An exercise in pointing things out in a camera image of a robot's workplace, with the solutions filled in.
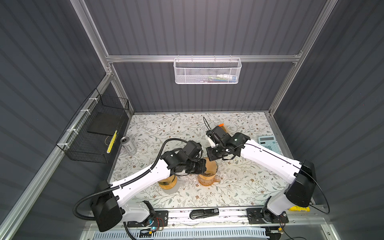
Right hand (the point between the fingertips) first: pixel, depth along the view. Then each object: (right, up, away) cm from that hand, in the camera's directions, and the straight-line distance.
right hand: (208, 156), depth 78 cm
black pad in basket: (-54, +18, -3) cm, 57 cm away
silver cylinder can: (-48, +6, +9) cm, 49 cm away
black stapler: (-7, -26, -8) cm, 28 cm away
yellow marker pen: (-47, +6, -10) cm, 48 cm away
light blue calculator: (+43, +5, +21) cm, 48 cm away
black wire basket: (-56, +12, -5) cm, 58 cm away
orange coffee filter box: (+11, +17, +21) cm, 29 cm away
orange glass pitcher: (0, -15, +6) cm, 16 cm away
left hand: (-1, -6, -5) cm, 7 cm away
